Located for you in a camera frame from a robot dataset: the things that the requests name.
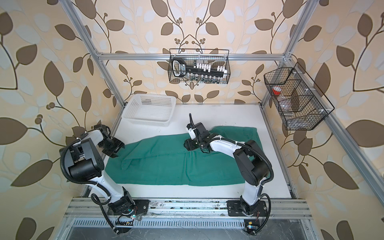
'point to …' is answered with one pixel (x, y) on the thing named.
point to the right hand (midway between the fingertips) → (188, 144)
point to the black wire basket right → (301, 105)
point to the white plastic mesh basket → (155, 110)
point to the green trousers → (163, 157)
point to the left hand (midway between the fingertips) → (121, 148)
